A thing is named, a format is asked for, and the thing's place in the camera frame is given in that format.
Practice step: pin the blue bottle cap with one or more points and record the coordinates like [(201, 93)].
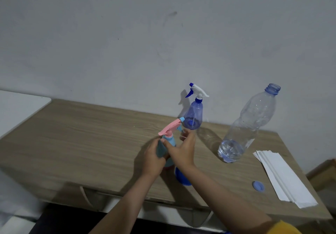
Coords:
[(258, 186)]

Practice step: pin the white cardboard piece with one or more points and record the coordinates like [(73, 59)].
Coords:
[(15, 226)]

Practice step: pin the wooden chair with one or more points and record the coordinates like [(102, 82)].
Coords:
[(323, 174)]

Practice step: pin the clear plastic water bottle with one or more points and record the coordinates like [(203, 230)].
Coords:
[(252, 121)]

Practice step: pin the black panel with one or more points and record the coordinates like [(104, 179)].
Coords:
[(65, 220)]

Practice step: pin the person's left hand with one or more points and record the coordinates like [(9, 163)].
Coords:
[(152, 163)]

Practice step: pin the transparent blue spray bottle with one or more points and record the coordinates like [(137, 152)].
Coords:
[(194, 115)]

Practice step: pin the white cabinet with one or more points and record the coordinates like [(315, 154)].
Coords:
[(18, 110)]

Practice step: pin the person's yellow right sleeve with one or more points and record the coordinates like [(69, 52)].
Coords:
[(284, 228)]

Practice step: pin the white and blue spray head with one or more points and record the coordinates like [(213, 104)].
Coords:
[(199, 89)]

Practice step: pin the person's left forearm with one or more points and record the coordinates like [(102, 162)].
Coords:
[(123, 207)]

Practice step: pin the blue plastic funnel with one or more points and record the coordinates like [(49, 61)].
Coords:
[(182, 180)]

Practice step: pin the stack of white paper towels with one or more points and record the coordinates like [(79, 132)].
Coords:
[(286, 178)]

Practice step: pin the pink spray head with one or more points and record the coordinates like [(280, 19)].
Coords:
[(170, 127)]

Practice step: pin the person's right forearm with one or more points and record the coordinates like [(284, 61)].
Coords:
[(225, 202)]

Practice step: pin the person's right hand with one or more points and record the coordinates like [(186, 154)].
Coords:
[(185, 153)]

